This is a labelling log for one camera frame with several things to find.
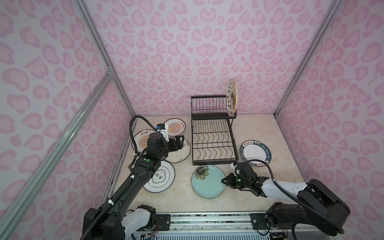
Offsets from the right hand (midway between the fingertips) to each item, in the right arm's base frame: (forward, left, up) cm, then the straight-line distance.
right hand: (222, 181), depth 84 cm
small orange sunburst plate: (+42, +32, -2) cm, 53 cm away
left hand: (+16, +24, +22) cm, 36 cm away
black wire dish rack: (+28, +4, 0) cm, 29 cm away
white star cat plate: (+43, -6, +25) cm, 50 cm away
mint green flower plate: (0, +9, -2) cm, 9 cm away
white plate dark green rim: (+24, -25, -5) cm, 35 cm away
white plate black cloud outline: (+1, +35, -2) cm, 35 cm away
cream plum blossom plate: (+16, +26, -1) cm, 31 cm away
